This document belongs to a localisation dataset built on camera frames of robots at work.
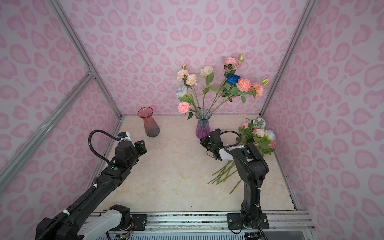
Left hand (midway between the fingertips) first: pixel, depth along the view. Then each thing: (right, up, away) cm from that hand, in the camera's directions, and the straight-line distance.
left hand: (145, 139), depth 81 cm
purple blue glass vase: (+32, +14, +15) cm, 38 cm away
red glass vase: (-3, +6, +21) cm, 22 cm away
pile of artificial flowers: (+65, +3, +23) cm, 69 cm away
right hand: (+31, -1, +18) cm, 36 cm away
